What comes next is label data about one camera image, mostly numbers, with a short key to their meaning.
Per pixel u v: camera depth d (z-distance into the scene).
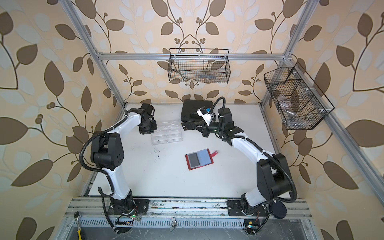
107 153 0.52
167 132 0.98
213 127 0.71
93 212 0.74
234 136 0.60
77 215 0.72
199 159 0.91
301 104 0.73
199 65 0.96
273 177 0.44
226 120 0.65
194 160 0.91
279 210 0.72
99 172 0.53
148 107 0.80
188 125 0.80
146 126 0.81
